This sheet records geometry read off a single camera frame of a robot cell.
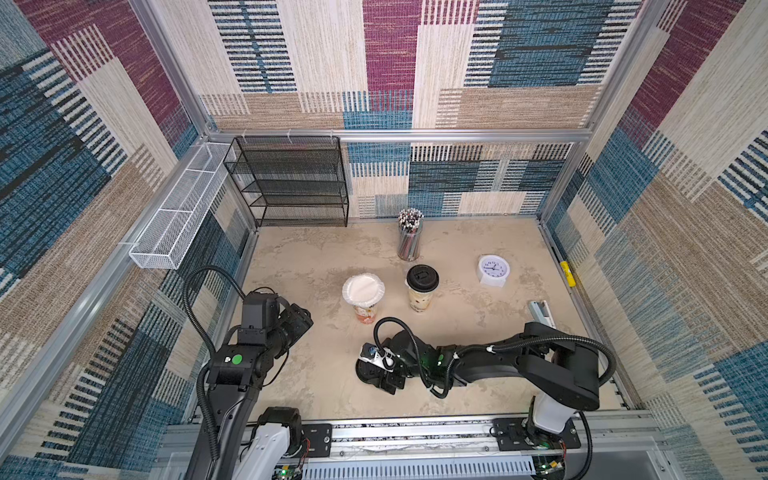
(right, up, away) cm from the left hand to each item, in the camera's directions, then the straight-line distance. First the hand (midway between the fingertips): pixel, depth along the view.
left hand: (305, 317), depth 74 cm
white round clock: (+56, +10, +28) cm, 63 cm away
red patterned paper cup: (+14, -1, +11) cm, 18 cm away
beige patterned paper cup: (+29, +2, +13) cm, 32 cm away
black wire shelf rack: (-14, +41, +36) cm, 57 cm away
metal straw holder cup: (+27, +21, +24) cm, 42 cm away
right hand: (+18, -15, +11) cm, 26 cm away
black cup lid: (+30, +9, +9) cm, 32 cm away
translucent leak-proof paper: (+14, +6, +7) cm, 17 cm away
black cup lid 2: (+15, -17, +8) cm, 24 cm away
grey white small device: (+68, -3, +19) cm, 71 cm away
